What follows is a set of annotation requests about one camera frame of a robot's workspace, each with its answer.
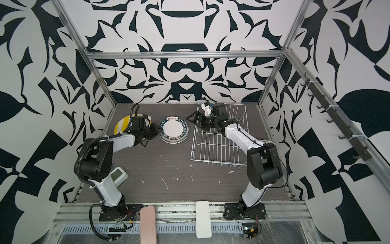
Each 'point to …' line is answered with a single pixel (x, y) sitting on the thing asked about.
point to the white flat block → (203, 225)
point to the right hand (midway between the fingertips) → (191, 119)
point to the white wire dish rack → (212, 147)
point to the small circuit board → (250, 230)
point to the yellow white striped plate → (123, 124)
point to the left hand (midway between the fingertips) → (162, 125)
